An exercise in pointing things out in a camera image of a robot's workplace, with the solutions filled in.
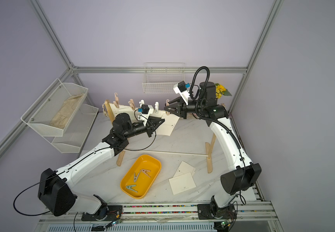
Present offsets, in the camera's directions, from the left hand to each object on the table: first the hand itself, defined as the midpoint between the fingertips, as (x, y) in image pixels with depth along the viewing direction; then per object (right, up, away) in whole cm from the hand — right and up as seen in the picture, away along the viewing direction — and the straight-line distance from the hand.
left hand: (162, 121), depth 69 cm
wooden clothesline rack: (+31, -19, +28) cm, 45 cm away
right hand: (+2, +5, -4) cm, 7 cm away
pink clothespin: (-12, -30, +17) cm, 37 cm away
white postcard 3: (+2, -3, -1) cm, 4 cm away
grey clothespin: (-17, -33, +15) cm, 40 cm away
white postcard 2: (+12, -30, +20) cm, 37 cm away
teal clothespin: (-19, -37, +11) cm, 44 cm away
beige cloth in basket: (-55, +10, +14) cm, 58 cm away
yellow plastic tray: (-15, -34, +16) cm, 41 cm away
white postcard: (+11, -37, +15) cm, 41 cm away
